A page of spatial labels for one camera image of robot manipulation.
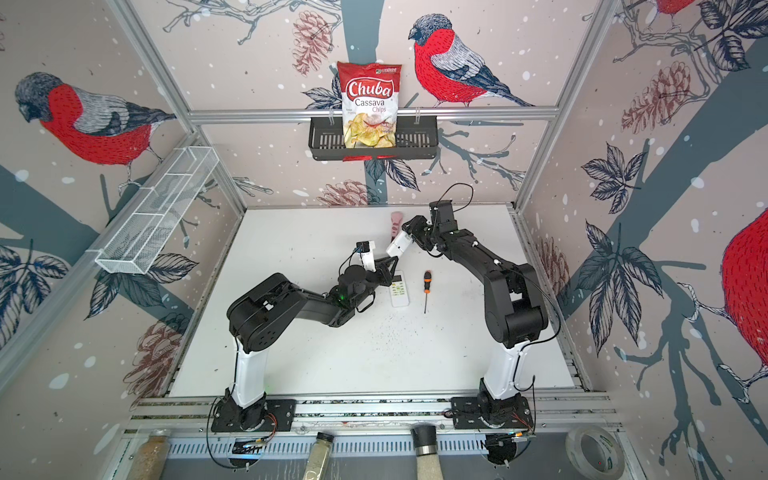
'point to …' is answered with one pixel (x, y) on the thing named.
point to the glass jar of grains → (149, 460)
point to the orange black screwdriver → (427, 287)
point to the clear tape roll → (596, 451)
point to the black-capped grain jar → (427, 461)
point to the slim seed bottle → (317, 456)
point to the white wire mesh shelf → (142, 241)
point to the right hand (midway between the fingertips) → (401, 232)
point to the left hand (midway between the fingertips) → (397, 259)
